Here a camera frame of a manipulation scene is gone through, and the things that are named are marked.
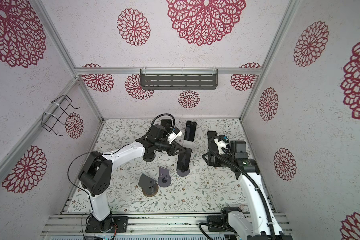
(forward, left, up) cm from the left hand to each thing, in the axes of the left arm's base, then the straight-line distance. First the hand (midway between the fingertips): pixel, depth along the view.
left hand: (182, 150), depth 85 cm
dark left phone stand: (+2, +21, -12) cm, 25 cm away
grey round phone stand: (-12, +11, -11) cm, 20 cm away
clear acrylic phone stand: (+15, -5, -15) cm, 22 cm away
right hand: (-7, -13, +6) cm, 16 cm away
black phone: (+25, -22, -16) cm, 37 cm away
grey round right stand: (-7, 0, -15) cm, 17 cm away
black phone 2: (-9, +16, +15) cm, 23 cm away
